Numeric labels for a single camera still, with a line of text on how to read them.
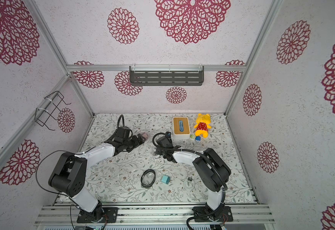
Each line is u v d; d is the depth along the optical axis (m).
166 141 0.74
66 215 0.75
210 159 0.50
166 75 0.95
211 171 0.48
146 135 1.03
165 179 0.84
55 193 0.48
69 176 0.46
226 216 0.73
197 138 1.06
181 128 1.08
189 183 0.85
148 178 0.87
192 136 1.06
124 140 0.75
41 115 0.72
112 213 0.74
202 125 1.06
